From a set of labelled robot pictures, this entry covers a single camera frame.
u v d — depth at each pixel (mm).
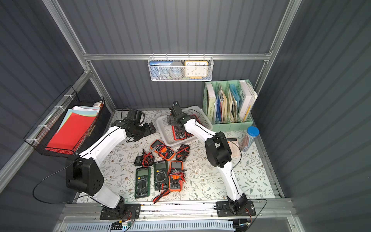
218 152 573
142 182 811
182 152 914
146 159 870
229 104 960
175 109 755
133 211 741
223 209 729
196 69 886
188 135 984
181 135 957
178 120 761
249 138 844
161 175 841
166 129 1079
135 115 689
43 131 620
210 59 889
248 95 929
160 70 834
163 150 915
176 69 905
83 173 438
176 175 806
